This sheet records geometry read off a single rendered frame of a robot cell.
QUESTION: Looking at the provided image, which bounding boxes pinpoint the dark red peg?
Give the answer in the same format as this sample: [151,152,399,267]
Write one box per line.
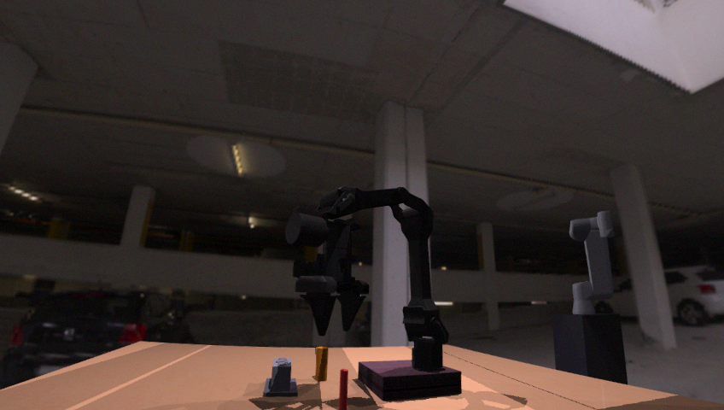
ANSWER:
[339,369,348,410]

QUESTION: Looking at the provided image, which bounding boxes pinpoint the orange cylinder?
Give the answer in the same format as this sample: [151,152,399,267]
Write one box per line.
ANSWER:
[316,347,328,381]

